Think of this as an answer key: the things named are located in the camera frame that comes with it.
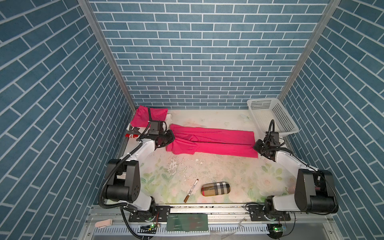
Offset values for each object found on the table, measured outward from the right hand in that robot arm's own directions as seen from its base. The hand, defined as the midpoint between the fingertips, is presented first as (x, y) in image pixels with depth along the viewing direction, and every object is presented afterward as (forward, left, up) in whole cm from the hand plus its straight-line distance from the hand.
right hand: (255, 143), depth 93 cm
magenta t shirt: (+3, +28, -6) cm, 28 cm away
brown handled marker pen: (-28, +37, -7) cm, 46 cm away
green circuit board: (-44, +37, -4) cm, 58 cm away
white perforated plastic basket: (+37, -16, -5) cm, 40 cm away
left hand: (-2, +50, +5) cm, 50 cm away
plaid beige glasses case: (-29, +26, -4) cm, 39 cm away
